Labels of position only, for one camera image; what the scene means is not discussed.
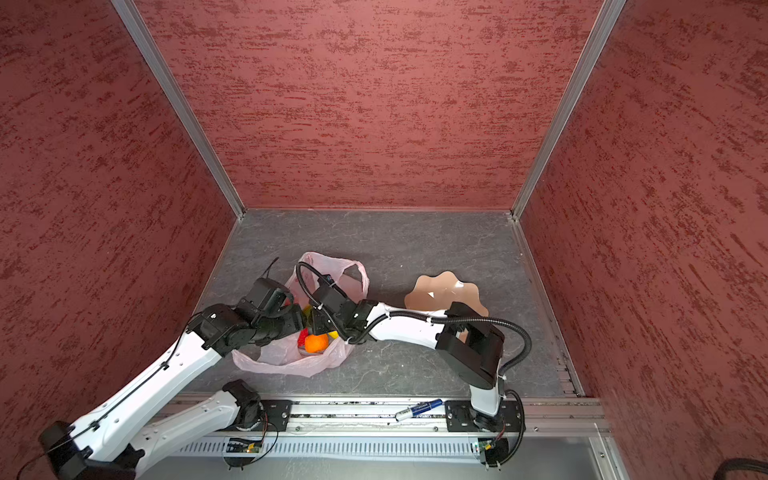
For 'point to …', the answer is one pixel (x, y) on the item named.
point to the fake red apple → (302, 337)
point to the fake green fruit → (307, 318)
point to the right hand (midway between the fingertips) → (314, 325)
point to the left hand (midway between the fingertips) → (295, 330)
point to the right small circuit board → (495, 449)
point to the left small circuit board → (243, 447)
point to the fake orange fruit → (316, 343)
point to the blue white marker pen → (417, 408)
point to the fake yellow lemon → (334, 334)
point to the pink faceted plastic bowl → (439, 291)
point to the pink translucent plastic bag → (283, 354)
